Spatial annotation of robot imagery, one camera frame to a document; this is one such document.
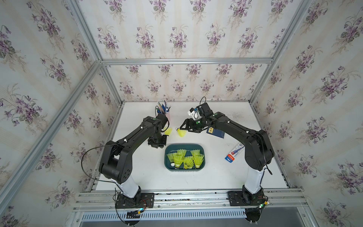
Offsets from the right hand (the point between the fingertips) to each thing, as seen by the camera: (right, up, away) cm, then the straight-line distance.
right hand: (186, 129), depth 86 cm
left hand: (-14, -11, -1) cm, 18 cm away
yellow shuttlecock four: (+1, -19, -4) cm, 20 cm away
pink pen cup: (-13, +8, +18) cm, 24 cm away
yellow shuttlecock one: (-3, -4, +14) cm, 15 cm away
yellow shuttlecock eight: (+6, -15, 0) cm, 16 cm away
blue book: (+23, -4, +18) cm, 29 cm away
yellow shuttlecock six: (-9, -17, -2) cm, 19 cm away
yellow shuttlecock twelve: (+7, -17, -6) cm, 19 cm away
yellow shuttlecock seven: (-3, -15, 0) cm, 15 cm away
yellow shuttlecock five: (-12, -3, +12) cm, 18 cm away
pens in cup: (-16, +13, +15) cm, 26 cm away
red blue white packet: (+29, -17, +2) cm, 34 cm away
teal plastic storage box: (-10, -12, 0) cm, 15 cm away
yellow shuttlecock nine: (-5, -17, -5) cm, 18 cm away
